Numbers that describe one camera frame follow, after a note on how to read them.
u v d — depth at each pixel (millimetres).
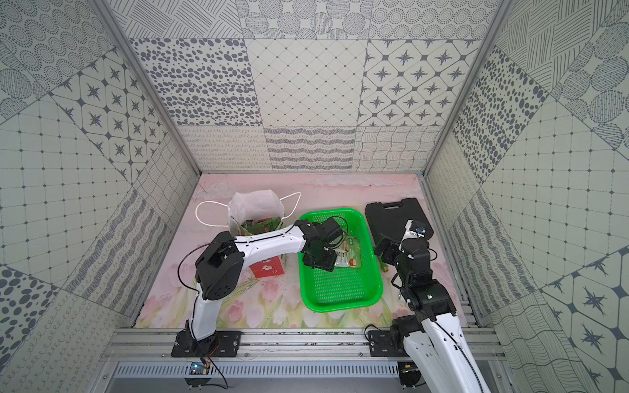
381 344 741
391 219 987
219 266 501
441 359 455
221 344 730
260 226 875
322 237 705
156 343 761
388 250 665
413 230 632
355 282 860
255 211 904
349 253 927
